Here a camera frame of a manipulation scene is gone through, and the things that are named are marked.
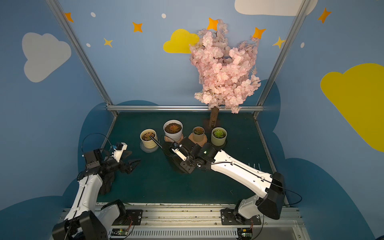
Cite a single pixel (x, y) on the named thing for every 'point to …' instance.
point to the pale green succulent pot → (218, 136)
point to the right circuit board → (245, 233)
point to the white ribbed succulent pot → (173, 128)
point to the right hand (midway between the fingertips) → (188, 159)
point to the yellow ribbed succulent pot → (147, 141)
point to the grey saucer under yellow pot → (149, 150)
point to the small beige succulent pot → (198, 133)
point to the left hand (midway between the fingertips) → (134, 155)
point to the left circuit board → (119, 232)
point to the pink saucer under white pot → (166, 139)
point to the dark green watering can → (174, 161)
